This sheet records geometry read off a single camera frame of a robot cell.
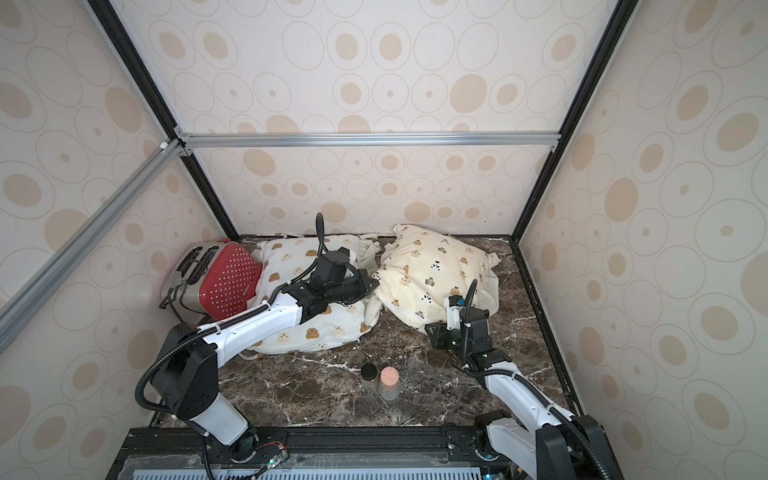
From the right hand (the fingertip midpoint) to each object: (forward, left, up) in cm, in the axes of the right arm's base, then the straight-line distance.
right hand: (441, 325), depth 86 cm
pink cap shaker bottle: (-18, +14, +1) cm, 23 cm away
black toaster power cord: (-1, +76, +9) cm, 77 cm away
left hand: (+5, +15, +14) cm, 21 cm away
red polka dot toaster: (+5, +66, +11) cm, 67 cm away
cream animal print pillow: (+15, +7, +7) cm, 17 cm away
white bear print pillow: (+19, +49, +4) cm, 53 cm away
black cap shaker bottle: (-17, +19, 0) cm, 25 cm away
